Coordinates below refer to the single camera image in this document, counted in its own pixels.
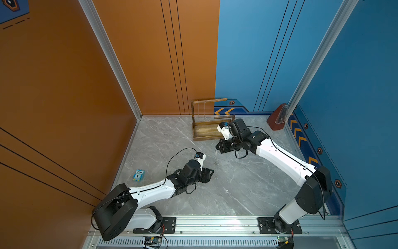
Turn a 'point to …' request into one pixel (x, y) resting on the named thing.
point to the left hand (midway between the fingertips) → (211, 169)
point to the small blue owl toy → (139, 175)
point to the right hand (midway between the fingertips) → (216, 146)
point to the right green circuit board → (283, 238)
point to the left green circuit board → (153, 240)
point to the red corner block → (276, 120)
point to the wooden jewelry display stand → (208, 129)
